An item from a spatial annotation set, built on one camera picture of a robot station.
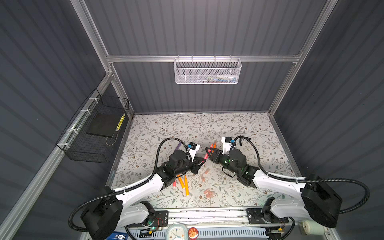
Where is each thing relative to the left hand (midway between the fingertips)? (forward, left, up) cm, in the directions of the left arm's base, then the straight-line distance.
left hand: (205, 160), depth 78 cm
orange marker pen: (+18, -9, -15) cm, 26 cm away
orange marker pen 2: (-5, +14, -15) cm, 21 cm away
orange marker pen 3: (-8, +10, -15) cm, 20 cm away
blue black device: (-29, +42, -13) cm, 52 cm away
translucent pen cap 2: (-3, +1, -15) cm, 15 cm away
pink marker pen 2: (-6, +18, -15) cm, 24 cm away
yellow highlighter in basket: (+18, +44, +12) cm, 49 cm away
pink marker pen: (+3, -2, +3) cm, 5 cm away
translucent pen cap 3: (-13, -2, -15) cm, 20 cm away
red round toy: (-30, +8, -15) cm, 34 cm away
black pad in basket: (+15, +50, +14) cm, 54 cm away
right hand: (+4, -1, +3) cm, 5 cm away
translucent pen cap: (0, -2, -15) cm, 15 cm away
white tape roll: (-32, -43, -7) cm, 54 cm away
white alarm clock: (-29, +16, -13) cm, 35 cm away
